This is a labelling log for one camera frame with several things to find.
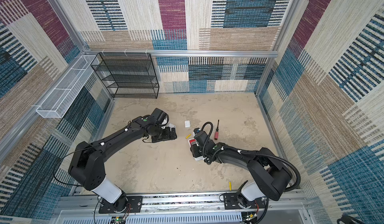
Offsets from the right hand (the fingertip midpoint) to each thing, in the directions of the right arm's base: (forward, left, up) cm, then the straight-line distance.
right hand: (195, 149), depth 89 cm
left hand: (+5, +13, +8) cm, 16 cm away
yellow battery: (-19, -17, -2) cm, 26 cm away
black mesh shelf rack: (+53, +48, +14) cm, 72 cm away
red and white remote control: (-5, +1, +20) cm, 20 cm away
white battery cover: (+19, +5, -2) cm, 20 cm away
